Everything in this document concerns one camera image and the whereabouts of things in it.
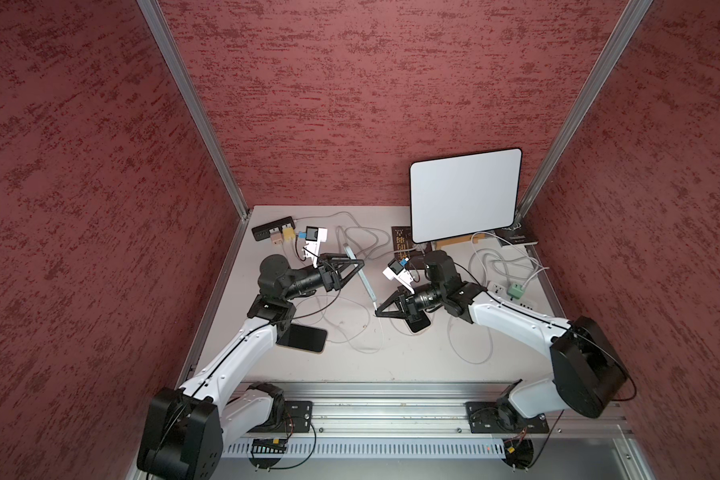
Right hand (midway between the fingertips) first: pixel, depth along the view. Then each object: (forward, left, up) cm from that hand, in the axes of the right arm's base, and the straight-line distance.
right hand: (379, 319), depth 73 cm
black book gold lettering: (+39, -11, -17) cm, 44 cm away
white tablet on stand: (+44, -32, 0) cm, 55 cm away
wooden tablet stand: (+35, -28, -14) cm, 47 cm away
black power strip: (+42, +42, -14) cm, 61 cm away
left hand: (+9, +5, +11) cm, 15 cm away
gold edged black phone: (-9, +14, +12) cm, 21 cm away
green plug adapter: (+14, -44, -13) cm, 48 cm away
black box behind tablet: (+43, -56, -20) cm, 74 cm away
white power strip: (+11, -47, -16) cm, 51 cm away
